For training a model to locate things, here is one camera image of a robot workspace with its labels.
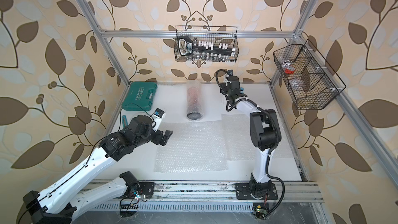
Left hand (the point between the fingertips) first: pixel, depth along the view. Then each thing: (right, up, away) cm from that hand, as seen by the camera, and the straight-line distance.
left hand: (162, 126), depth 73 cm
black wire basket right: (+72, +21, +1) cm, 75 cm away
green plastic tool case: (-25, +15, +34) cm, 45 cm away
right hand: (+36, +24, +26) cm, 50 cm away
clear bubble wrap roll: (+14, -14, +16) cm, 25 cm away
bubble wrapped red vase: (+14, +5, +20) cm, 25 cm away
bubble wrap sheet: (+40, -14, +16) cm, 45 cm away
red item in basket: (+65, +30, +7) cm, 72 cm away
